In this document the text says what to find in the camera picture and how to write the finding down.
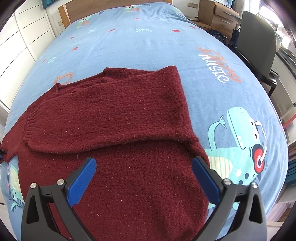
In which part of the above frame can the dark red knit sweater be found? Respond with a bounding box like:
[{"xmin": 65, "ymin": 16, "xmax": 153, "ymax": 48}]
[{"xmin": 1, "ymin": 66, "xmax": 208, "ymax": 240}]

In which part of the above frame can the blue cartoon print bedsheet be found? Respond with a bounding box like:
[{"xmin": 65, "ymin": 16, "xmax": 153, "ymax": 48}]
[{"xmin": 1, "ymin": 3, "xmax": 288, "ymax": 240}]

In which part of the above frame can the dark grey office chair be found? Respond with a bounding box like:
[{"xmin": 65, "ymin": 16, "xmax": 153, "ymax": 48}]
[{"xmin": 228, "ymin": 11, "xmax": 280, "ymax": 96}]

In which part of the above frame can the white wardrobe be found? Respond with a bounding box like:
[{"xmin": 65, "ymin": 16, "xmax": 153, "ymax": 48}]
[{"xmin": 1, "ymin": 0, "xmax": 55, "ymax": 108}]

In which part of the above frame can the wooden drawer cabinet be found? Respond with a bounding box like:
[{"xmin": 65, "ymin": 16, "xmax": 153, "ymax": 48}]
[{"xmin": 198, "ymin": 1, "xmax": 240, "ymax": 40}]

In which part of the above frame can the wooden headboard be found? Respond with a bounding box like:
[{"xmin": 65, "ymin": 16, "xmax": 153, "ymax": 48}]
[{"xmin": 58, "ymin": 0, "xmax": 172, "ymax": 28}]

